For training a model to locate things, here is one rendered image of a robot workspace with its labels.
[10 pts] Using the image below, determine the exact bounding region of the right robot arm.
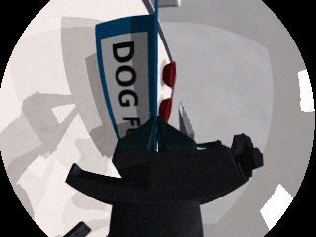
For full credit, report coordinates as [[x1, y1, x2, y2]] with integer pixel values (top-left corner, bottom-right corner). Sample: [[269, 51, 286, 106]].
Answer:
[[228, 133, 264, 181]]

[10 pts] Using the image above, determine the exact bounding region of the red bowl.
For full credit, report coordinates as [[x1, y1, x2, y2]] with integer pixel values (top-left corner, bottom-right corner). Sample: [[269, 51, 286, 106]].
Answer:
[[162, 61, 176, 89], [159, 97, 172, 122]]

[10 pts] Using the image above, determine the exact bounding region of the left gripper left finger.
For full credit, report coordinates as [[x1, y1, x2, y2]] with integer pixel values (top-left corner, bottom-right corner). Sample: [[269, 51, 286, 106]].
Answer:
[[115, 116, 155, 151]]

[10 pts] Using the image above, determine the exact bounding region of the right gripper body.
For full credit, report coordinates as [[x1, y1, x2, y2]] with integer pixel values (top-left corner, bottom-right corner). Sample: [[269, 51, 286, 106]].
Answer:
[[214, 140, 222, 147]]

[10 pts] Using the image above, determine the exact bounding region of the blue dog food box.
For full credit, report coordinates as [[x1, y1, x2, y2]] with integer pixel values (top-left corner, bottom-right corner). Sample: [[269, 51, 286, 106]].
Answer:
[[95, 0, 158, 151]]

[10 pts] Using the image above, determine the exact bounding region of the grey table edge rim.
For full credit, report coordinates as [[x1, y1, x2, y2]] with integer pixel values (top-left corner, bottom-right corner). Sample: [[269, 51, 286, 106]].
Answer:
[[142, 0, 176, 98]]

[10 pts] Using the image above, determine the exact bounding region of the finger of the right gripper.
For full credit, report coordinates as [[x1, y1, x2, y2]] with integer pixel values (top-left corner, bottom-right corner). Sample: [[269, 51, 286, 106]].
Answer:
[[197, 141, 216, 148]]

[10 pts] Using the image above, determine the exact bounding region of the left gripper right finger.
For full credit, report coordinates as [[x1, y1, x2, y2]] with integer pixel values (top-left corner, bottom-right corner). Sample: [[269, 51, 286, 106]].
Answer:
[[157, 116, 198, 151]]

